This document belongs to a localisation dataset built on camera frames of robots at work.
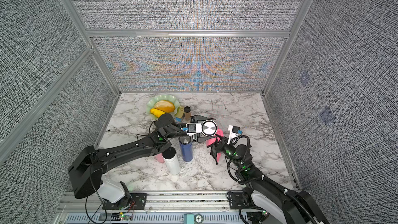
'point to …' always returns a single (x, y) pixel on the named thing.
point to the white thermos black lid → (172, 160)
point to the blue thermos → (186, 146)
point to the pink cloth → (212, 141)
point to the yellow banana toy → (157, 112)
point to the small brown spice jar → (188, 114)
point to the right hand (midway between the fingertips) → (211, 131)
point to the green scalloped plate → (151, 104)
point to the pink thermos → (160, 158)
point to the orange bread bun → (166, 106)
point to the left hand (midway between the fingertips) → (218, 126)
